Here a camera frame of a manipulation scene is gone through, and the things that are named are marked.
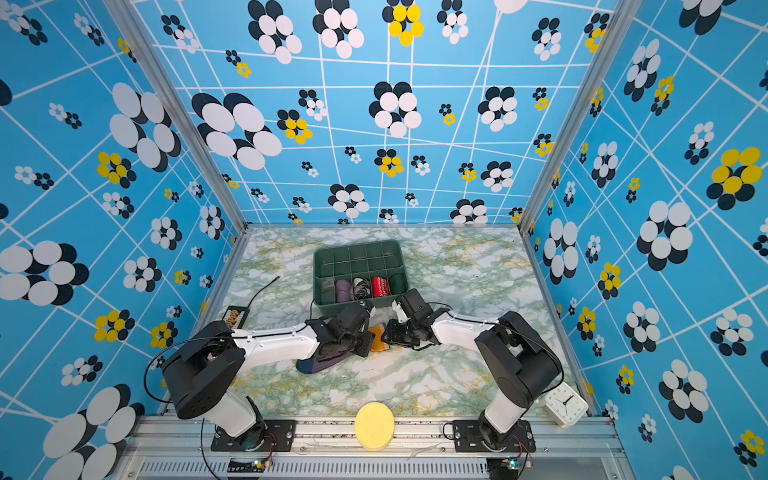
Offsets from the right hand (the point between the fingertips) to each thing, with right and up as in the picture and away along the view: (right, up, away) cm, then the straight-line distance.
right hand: (386, 339), depth 89 cm
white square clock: (+46, -13, -14) cm, 50 cm away
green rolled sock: (+4, +16, +7) cm, 18 cm away
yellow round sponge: (-3, -16, -17) cm, 24 cm away
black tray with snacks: (-48, +6, +4) cm, 49 cm away
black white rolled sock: (-8, +15, +5) cm, 18 cm away
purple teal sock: (-13, +4, -24) cm, 28 cm away
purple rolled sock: (-14, +14, +5) cm, 20 cm away
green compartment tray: (-13, +19, +7) cm, 24 cm away
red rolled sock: (-2, +15, +6) cm, 16 cm away
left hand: (-3, 0, -1) cm, 4 cm away
